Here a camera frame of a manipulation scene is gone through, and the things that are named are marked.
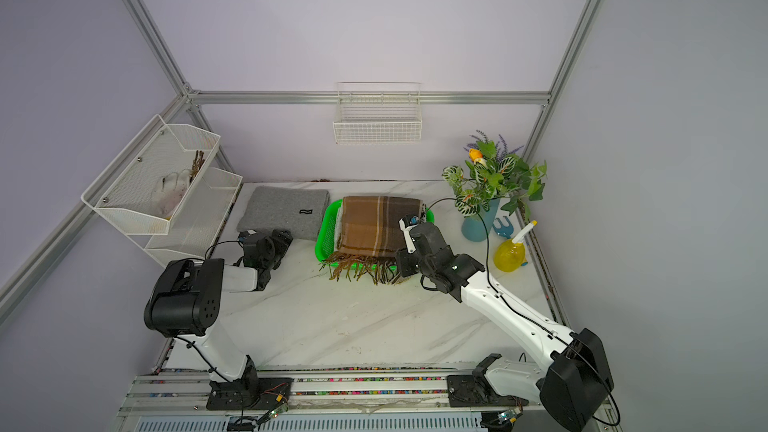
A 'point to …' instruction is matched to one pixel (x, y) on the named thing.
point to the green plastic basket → (325, 245)
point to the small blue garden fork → (505, 230)
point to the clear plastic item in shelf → (169, 190)
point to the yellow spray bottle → (501, 238)
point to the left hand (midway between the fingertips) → (287, 239)
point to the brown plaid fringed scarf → (369, 237)
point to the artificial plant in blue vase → (491, 181)
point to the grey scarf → (300, 211)
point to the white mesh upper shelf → (146, 188)
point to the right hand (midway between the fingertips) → (403, 256)
